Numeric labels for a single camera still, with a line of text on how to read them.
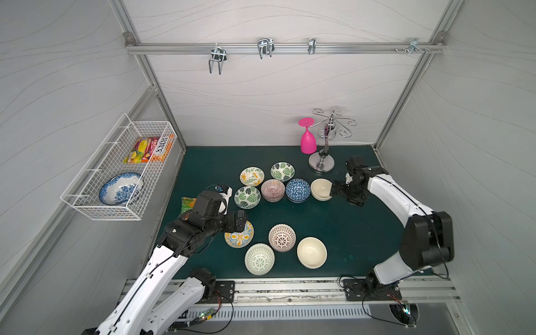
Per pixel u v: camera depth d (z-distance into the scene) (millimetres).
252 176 1055
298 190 984
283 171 1076
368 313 700
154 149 730
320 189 987
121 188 635
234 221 616
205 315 688
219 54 783
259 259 801
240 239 858
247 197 984
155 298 420
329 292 749
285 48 783
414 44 765
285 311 703
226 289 735
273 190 984
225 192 631
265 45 765
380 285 627
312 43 720
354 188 717
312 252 819
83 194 556
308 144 1009
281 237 858
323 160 1111
